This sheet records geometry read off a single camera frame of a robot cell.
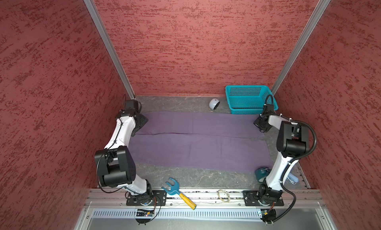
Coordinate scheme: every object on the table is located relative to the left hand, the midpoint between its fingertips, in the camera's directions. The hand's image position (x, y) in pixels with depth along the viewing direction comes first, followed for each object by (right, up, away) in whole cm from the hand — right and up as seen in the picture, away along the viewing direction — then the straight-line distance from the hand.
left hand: (140, 128), depth 87 cm
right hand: (+79, -1, +16) cm, 80 cm away
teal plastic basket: (+79, +20, +35) cm, 88 cm away
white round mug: (+47, +16, +20) cm, 53 cm away
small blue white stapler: (+87, -27, -8) cm, 91 cm away
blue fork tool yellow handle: (+23, -30, -12) cm, 40 cm away
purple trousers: (+37, -10, +8) cm, 39 cm away
